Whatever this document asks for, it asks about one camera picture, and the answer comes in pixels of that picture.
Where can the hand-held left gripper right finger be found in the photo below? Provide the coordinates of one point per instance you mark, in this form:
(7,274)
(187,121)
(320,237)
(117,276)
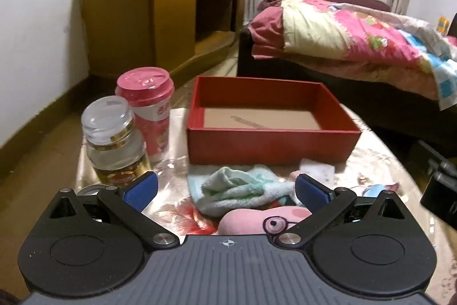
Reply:
(312,192)

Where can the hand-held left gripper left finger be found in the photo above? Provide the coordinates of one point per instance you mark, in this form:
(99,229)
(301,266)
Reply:
(141,189)

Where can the small white pink pouch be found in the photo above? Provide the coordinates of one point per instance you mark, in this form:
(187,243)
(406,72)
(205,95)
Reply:
(317,169)

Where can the small blue soft toy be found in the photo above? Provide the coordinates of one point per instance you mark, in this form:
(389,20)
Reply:
(375,190)

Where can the red cardboard box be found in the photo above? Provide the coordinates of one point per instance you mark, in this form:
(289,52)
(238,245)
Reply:
(267,147)

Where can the pink pig plush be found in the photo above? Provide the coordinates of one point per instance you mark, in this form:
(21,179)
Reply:
(242,221)

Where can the light green towel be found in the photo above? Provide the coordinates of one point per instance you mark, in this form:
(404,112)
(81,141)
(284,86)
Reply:
(232,190)

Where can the clear glass jar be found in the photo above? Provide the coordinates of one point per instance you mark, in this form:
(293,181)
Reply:
(114,147)

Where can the metal jar lid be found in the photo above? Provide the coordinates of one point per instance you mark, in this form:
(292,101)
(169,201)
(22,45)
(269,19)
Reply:
(89,190)

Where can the pink paper cup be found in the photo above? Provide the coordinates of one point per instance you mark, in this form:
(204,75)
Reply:
(153,119)

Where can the dark wooden bed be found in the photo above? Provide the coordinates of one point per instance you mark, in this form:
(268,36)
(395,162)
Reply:
(271,69)

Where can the pink cartoon quilt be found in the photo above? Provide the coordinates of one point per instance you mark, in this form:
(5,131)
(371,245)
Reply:
(321,30)

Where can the yellow toy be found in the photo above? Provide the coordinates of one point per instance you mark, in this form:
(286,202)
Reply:
(442,26)

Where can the pale floral quilt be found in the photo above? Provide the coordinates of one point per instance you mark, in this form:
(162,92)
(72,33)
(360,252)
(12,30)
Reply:
(403,22)

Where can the wooden cabinet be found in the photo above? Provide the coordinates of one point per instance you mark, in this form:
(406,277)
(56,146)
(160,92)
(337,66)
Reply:
(135,12)

